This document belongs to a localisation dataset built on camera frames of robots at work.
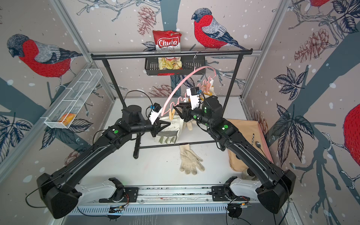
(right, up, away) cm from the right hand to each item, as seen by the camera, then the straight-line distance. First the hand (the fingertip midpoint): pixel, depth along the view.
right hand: (175, 105), depth 64 cm
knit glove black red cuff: (+7, -11, +15) cm, 20 cm away
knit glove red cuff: (+8, -34, +21) cm, 41 cm away
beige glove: (-4, -16, +8) cm, 18 cm away
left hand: (-2, -8, +3) cm, 9 cm away
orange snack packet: (-52, -7, +1) cm, 53 cm away
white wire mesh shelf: (-59, +4, +14) cm, 61 cm away
